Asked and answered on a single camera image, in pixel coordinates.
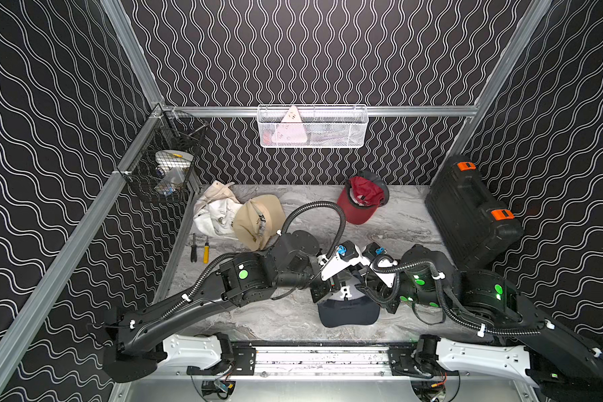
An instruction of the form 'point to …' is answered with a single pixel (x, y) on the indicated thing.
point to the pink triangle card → (291, 129)
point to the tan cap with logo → (259, 220)
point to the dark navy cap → (348, 306)
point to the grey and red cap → (368, 190)
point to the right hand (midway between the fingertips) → (361, 275)
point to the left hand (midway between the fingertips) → (351, 270)
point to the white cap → (218, 217)
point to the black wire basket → (182, 132)
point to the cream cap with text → (217, 191)
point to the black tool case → (474, 225)
